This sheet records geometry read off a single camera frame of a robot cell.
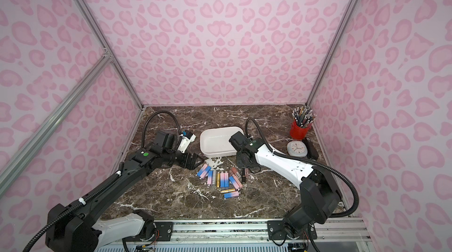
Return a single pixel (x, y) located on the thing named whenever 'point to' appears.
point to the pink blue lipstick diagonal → (234, 183)
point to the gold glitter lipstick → (218, 179)
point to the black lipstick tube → (243, 176)
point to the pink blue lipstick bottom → (231, 194)
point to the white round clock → (297, 149)
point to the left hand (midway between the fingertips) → (198, 157)
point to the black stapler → (312, 151)
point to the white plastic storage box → (215, 142)
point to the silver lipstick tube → (214, 176)
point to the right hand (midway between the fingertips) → (244, 163)
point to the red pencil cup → (298, 132)
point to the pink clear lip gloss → (236, 172)
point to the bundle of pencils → (303, 115)
